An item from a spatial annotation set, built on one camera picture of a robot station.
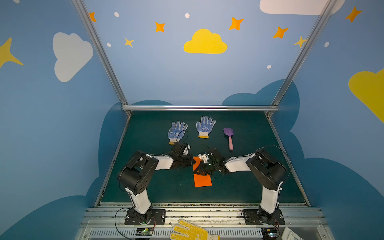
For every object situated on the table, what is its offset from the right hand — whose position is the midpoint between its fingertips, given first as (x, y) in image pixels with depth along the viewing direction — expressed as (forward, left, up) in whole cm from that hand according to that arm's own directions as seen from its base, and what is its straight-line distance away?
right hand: (193, 172), depth 89 cm
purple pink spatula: (+32, -25, 0) cm, 41 cm away
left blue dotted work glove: (+29, +15, 0) cm, 33 cm away
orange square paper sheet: (-4, -5, -2) cm, 7 cm away
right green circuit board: (-28, -39, -3) cm, 48 cm away
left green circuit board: (-31, +22, -2) cm, 38 cm away
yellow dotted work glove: (-30, -3, -1) cm, 30 cm away
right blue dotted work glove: (+38, -7, -2) cm, 38 cm away
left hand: (+6, -2, 0) cm, 7 cm away
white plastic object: (-28, -47, 0) cm, 54 cm away
